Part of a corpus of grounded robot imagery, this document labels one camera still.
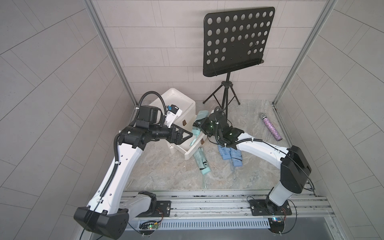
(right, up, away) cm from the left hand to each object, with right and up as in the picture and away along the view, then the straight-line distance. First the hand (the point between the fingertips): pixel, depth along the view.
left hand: (188, 131), depth 65 cm
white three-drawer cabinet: (-2, +4, +18) cm, 18 cm away
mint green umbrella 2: (+7, -19, +19) cm, 28 cm away
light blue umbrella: (+27, -18, +22) cm, 39 cm away
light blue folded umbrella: (+20, -15, +24) cm, 35 cm away
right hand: (+2, +3, +15) cm, 15 cm away
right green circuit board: (+41, -43, +4) cm, 59 cm away
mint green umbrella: (+3, -1, +9) cm, 10 cm away
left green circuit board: (-16, -42, +1) cm, 45 cm away
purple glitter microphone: (+53, -1, +34) cm, 63 cm away
